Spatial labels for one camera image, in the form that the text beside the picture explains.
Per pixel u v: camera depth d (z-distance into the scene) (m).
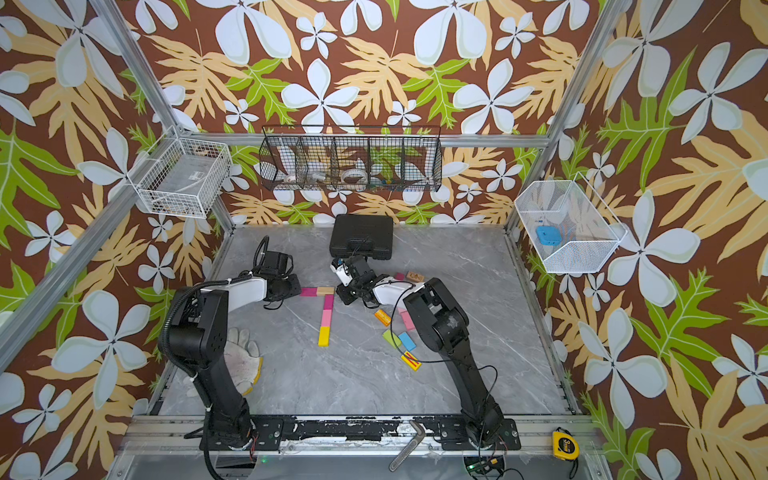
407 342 0.89
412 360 0.85
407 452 0.72
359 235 1.11
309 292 1.03
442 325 0.57
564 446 0.70
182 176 0.85
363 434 0.75
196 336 0.51
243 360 0.84
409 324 0.92
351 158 0.97
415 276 1.04
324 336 0.90
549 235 0.82
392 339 0.89
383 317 0.94
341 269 0.91
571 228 0.84
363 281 0.82
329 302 0.99
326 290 1.01
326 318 0.95
